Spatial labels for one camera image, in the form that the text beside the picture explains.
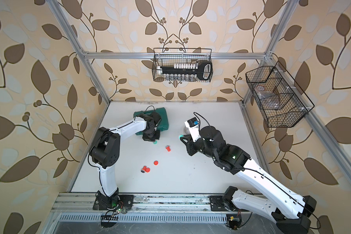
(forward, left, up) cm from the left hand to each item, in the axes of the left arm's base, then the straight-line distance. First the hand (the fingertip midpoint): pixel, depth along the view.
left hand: (154, 138), depth 94 cm
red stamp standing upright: (-5, -9, -4) cm, 11 cm away
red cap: (-14, -2, -5) cm, 15 cm away
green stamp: (-14, -17, +26) cm, 34 cm away
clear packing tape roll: (+8, -21, -2) cm, 23 cm away
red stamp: (-19, +4, -4) cm, 20 cm away
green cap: (-1, -1, -3) cm, 3 cm away
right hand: (-14, -18, +24) cm, 33 cm away
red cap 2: (-19, +2, -5) cm, 19 cm away
